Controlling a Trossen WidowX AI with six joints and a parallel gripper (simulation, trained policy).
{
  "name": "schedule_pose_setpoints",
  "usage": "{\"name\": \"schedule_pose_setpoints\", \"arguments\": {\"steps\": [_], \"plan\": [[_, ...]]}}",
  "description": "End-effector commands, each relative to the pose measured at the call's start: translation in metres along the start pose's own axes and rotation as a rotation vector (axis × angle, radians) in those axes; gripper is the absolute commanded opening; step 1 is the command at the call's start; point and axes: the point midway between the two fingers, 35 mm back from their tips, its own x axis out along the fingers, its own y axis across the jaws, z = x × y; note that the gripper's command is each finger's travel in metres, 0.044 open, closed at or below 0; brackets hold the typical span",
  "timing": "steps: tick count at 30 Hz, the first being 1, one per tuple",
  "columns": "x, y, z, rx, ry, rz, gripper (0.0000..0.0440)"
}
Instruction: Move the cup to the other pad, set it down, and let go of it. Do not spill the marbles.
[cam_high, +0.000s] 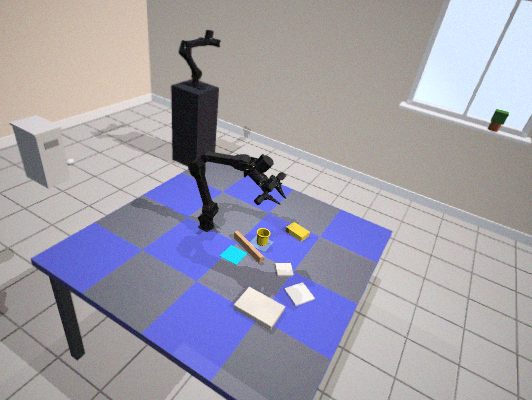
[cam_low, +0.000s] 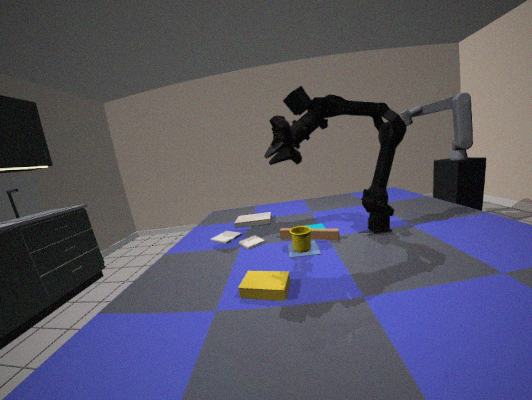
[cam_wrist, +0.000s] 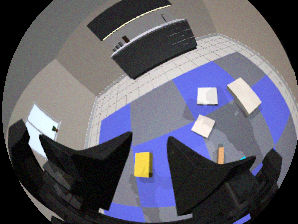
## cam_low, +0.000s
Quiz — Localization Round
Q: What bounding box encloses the light brown wooden bar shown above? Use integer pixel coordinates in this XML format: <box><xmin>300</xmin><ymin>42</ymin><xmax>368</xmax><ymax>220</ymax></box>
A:
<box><xmin>280</xmin><ymin>228</ymin><xmax>340</xmax><ymax>240</ymax></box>

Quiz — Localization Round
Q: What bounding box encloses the yellow rectangular block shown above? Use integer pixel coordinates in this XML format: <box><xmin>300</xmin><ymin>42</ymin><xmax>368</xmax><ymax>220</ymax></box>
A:
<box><xmin>239</xmin><ymin>271</ymin><xmax>290</xmax><ymax>301</ymax></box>

